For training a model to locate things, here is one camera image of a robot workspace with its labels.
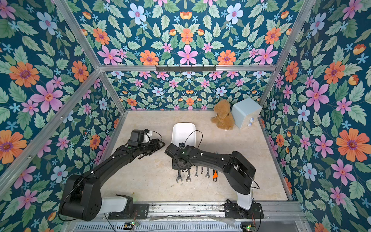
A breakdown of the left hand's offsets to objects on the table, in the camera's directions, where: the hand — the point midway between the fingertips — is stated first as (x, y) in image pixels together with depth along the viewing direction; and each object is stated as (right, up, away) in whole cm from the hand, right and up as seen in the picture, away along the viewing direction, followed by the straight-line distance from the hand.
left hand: (163, 144), depth 86 cm
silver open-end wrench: (+15, -20, -2) cm, 25 cm away
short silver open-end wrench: (+20, -18, 0) cm, 27 cm away
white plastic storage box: (+10, +5, +25) cm, 28 cm away
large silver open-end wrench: (+10, -18, -6) cm, 22 cm away
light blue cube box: (+54, +20, +12) cm, 59 cm away
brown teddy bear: (+40, +15, +16) cm, 45 cm away
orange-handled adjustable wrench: (+31, -20, 0) cm, 37 cm away
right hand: (+8, -12, -3) cm, 15 cm away
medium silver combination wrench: (+27, -18, 0) cm, 33 cm away
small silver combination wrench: (+23, -18, +1) cm, 29 cm away
